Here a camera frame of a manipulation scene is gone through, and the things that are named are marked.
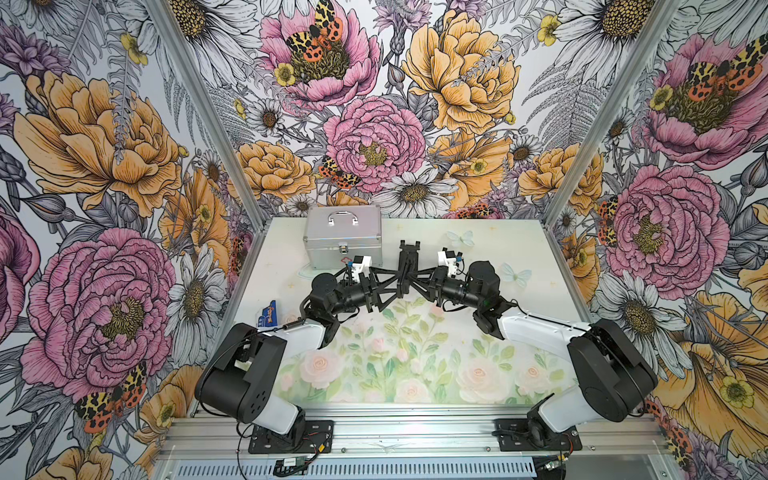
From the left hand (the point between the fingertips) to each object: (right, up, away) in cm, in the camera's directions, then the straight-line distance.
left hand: (402, 288), depth 77 cm
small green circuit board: (-25, -40, -7) cm, 48 cm away
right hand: (+1, +1, +1) cm, 2 cm away
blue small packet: (-40, -10, +15) cm, 44 cm away
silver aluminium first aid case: (-21, +15, +23) cm, 34 cm away
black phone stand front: (-5, +1, -5) cm, 8 cm away
